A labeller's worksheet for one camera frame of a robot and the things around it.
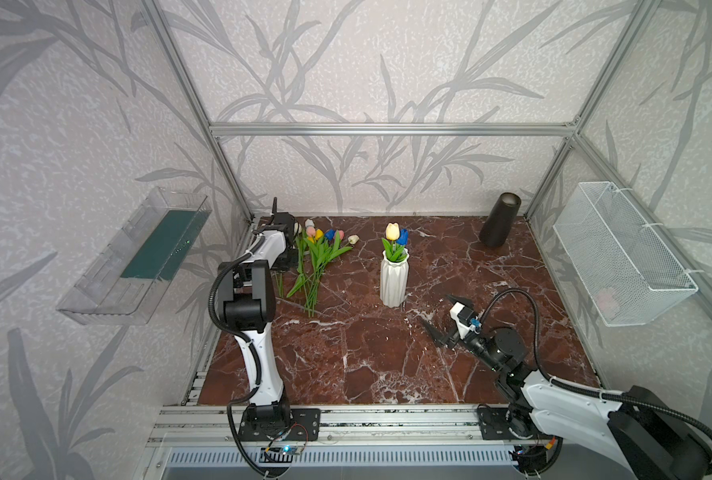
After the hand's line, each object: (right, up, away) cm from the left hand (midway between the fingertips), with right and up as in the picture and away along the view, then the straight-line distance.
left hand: (285, 255), depth 101 cm
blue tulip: (+14, +7, +10) cm, 18 cm away
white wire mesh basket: (+84, -1, -38) cm, 92 cm away
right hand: (+47, -10, -23) cm, 53 cm away
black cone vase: (+74, +11, +3) cm, 75 cm away
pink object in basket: (+89, -10, -26) cm, 94 cm away
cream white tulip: (+5, +12, +15) cm, 20 cm away
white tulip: (+22, +6, +10) cm, 25 cm away
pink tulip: (+17, +7, +10) cm, 21 cm away
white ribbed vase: (+36, -5, -19) cm, 41 cm away
